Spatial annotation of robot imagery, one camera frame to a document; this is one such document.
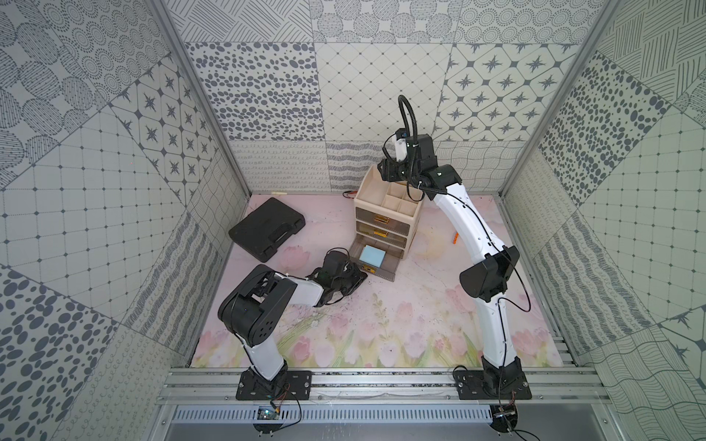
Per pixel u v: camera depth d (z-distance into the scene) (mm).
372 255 964
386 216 841
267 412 716
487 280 623
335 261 748
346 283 812
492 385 658
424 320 863
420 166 661
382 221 854
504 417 725
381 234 906
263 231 1014
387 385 756
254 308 482
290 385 731
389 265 980
